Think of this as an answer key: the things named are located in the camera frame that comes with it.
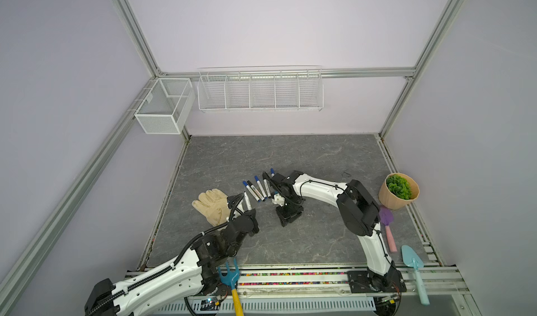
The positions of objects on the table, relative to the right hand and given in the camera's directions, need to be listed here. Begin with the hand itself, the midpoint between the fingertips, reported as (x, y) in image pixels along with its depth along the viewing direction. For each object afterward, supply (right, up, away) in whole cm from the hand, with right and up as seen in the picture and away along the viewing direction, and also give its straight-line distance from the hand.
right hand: (287, 223), depth 88 cm
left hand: (-13, +7, -10) cm, 18 cm away
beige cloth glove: (-33, +7, +5) cm, 34 cm away
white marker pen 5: (-17, +12, +10) cm, 23 cm away
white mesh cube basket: (-60, +54, +17) cm, 83 cm away
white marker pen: (-7, +20, +17) cm, 28 cm away
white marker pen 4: (-13, +11, +8) cm, 19 cm away
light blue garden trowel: (+46, -10, -11) cm, 49 cm away
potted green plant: (+45, +14, -4) cm, 48 cm away
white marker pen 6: (-15, +12, -12) cm, 23 cm away
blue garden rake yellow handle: (-21, -15, -15) cm, 29 cm away
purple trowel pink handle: (+43, +3, 0) cm, 43 cm away
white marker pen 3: (-12, +14, +11) cm, 21 cm away
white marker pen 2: (-9, +18, -10) cm, 22 cm away
